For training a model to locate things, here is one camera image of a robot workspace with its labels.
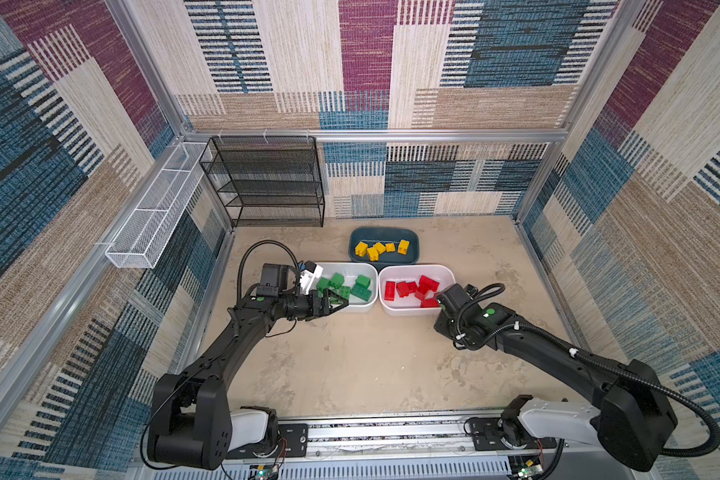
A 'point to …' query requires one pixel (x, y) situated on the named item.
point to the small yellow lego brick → (390, 247)
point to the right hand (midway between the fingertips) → (443, 329)
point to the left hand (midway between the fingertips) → (339, 303)
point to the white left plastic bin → (350, 271)
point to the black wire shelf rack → (267, 181)
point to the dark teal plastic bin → (371, 235)
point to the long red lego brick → (390, 291)
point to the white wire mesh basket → (142, 240)
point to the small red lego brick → (412, 287)
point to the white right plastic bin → (410, 305)
